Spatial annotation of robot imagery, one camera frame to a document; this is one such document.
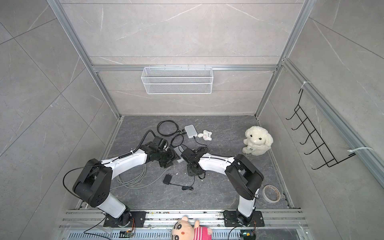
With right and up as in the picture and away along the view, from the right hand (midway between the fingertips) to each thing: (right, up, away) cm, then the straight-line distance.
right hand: (193, 170), depth 91 cm
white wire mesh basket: (-11, +59, +10) cm, 61 cm away
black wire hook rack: (+56, +14, -30) cm, 65 cm away
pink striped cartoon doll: (-4, -18, -27) cm, 33 cm away
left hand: (-9, +9, -3) cm, 13 cm away
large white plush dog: (+38, +19, -6) cm, 43 cm away
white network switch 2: (-8, +14, -13) cm, 21 cm away
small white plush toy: (+9, +21, +13) cm, 26 cm away
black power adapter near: (-15, -4, -5) cm, 17 cm away
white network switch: (-2, +24, +16) cm, 29 cm away
